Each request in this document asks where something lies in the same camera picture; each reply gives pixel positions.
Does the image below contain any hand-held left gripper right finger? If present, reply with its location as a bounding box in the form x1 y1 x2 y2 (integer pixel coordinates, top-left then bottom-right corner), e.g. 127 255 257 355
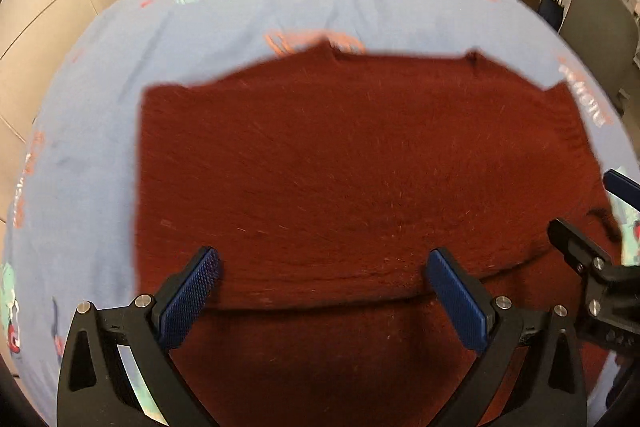
425 248 588 427

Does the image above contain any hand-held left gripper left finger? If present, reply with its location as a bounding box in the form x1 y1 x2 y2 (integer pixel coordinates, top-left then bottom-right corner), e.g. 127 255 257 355
56 246 222 427

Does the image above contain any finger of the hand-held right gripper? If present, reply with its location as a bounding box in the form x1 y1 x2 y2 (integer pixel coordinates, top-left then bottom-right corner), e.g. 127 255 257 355
602 169 640 208
547 217 622 279

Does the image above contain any dark red knitted sweater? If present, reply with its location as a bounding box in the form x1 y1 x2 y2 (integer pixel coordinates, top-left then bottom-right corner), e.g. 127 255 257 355
132 44 627 427

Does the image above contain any grey chair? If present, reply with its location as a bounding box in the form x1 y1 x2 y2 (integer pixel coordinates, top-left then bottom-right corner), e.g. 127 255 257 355
556 0 640 118

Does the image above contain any dark backpack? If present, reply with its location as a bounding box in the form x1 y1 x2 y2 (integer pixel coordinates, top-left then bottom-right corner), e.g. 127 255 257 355
537 0 567 28

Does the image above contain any blue printed bed sheet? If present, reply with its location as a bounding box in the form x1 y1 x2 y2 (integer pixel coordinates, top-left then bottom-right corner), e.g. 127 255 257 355
0 0 640 427

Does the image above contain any white wardrobe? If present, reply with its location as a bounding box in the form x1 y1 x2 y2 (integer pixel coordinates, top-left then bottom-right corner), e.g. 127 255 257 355
0 0 177 228

